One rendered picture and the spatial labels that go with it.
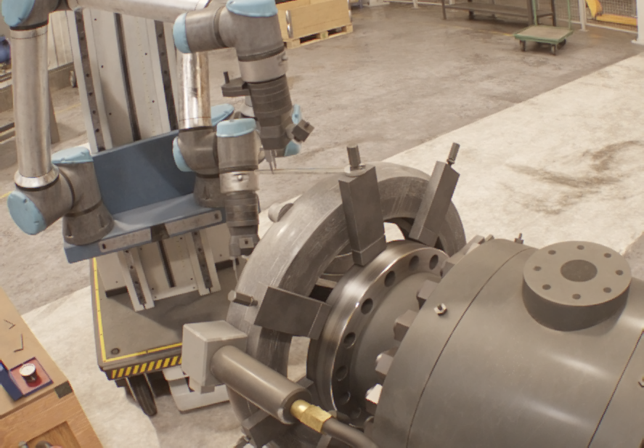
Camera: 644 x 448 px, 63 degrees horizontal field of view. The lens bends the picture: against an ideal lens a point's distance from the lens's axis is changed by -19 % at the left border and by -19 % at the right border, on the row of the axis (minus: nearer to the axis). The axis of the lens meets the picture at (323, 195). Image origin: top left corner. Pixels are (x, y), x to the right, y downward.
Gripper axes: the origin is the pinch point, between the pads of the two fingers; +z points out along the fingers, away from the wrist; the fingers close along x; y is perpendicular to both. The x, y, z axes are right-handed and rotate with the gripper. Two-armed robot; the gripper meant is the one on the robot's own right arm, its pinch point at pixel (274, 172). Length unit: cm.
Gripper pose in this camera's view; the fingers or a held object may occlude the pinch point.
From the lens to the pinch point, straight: 128.8
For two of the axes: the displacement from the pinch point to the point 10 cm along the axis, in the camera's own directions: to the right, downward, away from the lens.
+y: 9.4, -0.1, -3.5
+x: 3.0, -4.8, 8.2
